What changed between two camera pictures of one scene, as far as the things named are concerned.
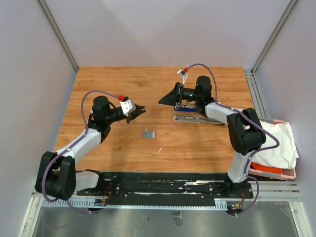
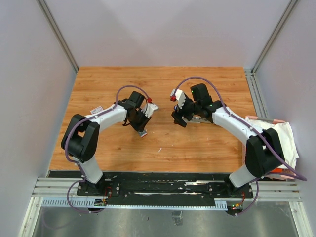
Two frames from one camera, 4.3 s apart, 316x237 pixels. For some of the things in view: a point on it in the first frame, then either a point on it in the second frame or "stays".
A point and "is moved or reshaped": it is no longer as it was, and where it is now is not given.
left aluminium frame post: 51,22 stays
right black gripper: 175,96 to 177,117
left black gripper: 138,112 to 141,127
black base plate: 165,189 stays
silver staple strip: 148,135 is moved or reshaped
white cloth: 285,155 stays
